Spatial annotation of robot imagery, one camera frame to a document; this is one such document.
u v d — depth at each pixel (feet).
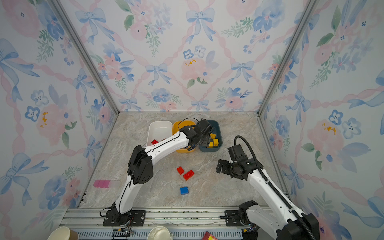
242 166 1.82
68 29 2.46
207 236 2.18
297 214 1.31
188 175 2.86
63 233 2.10
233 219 2.40
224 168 2.35
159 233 2.31
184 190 2.75
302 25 2.42
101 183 2.75
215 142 3.26
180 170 2.95
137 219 2.44
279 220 1.36
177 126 3.48
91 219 2.47
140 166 1.86
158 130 3.56
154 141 3.30
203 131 2.27
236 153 2.05
